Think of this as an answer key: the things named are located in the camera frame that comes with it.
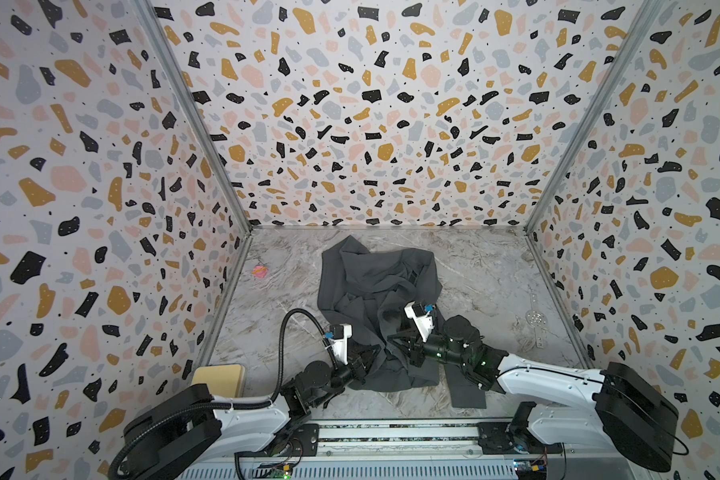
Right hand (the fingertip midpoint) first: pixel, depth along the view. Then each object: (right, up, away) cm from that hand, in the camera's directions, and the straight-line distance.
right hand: (386, 336), depth 74 cm
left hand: (-1, -3, +1) cm, 3 cm away
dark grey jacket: (-5, +9, +27) cm, 29 cm away
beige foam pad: (-45, -14, +8) cm, 48 cm away
